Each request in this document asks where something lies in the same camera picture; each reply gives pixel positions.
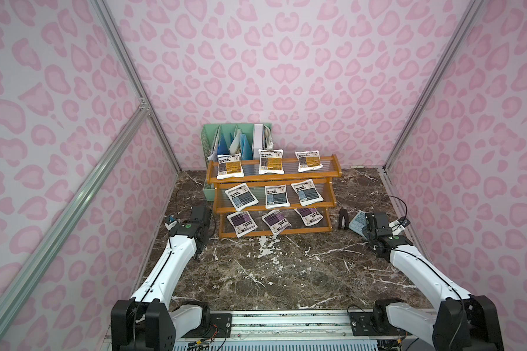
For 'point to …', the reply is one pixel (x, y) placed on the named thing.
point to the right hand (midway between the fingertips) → (374, 229)
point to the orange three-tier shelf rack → (299, 200)
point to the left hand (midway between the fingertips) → (186, 241)
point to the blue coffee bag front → (241, 196)
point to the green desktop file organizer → (244, 139)
